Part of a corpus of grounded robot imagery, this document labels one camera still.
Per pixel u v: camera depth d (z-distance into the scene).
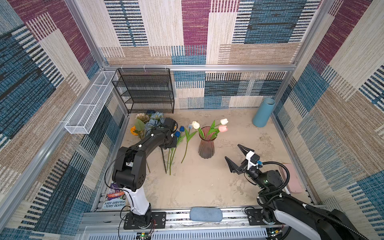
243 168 0.66
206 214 0.73
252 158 0.61
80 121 0.70
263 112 1.01
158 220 0.73
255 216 0.73
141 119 1.09
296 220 0.54
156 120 0.99
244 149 0.74
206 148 1.00
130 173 0.48
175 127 0.81
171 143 0.84
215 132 0.82
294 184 0.82
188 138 1.05
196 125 0.73
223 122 0.81
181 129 1.07
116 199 0.78
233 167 0.67
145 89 1.08
